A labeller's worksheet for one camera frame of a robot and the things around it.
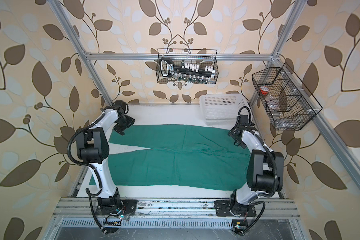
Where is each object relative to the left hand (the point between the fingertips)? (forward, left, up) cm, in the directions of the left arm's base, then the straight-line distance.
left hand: (130, 124), depth 98 cm
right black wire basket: (-4, -88, +26) cm, 92 cm away
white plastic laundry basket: (+17, -63, -1) cm, 65 cm away
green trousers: (-18, -34, -8) cm, 39 cm away
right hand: (-8, -69, 0) cm, 70 cm away
